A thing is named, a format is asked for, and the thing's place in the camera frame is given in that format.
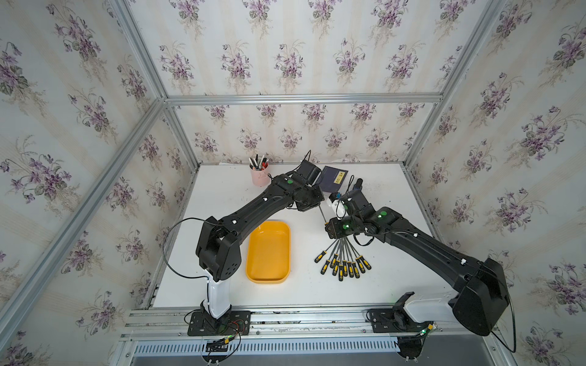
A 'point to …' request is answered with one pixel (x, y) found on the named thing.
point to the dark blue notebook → (331, 179)
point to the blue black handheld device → (359, 185)
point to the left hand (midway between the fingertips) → (325, 202)
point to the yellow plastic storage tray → (268, 253)
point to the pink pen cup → (260, 174)
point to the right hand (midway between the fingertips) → (329, 228)
